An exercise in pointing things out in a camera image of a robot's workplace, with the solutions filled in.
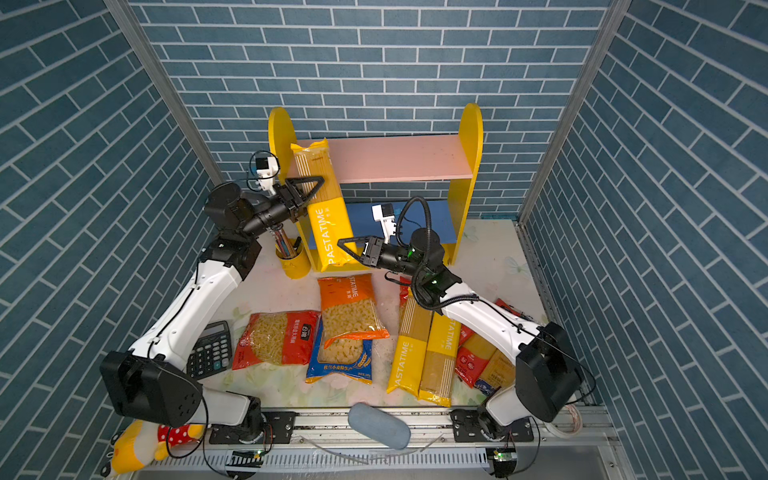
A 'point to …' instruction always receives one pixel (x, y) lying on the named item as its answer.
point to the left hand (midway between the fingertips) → (323, 187)
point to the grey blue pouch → (380, 425)
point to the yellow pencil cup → (296, 265)
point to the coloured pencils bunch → (286, 246)
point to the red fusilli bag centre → (403, 290)
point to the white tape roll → (571, 433)
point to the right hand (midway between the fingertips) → (337, 243)
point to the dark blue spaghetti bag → (500, 372)
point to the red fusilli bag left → (282, 338)
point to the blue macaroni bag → (353, 357)
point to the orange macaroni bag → (348, 308)
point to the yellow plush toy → (144, 442)
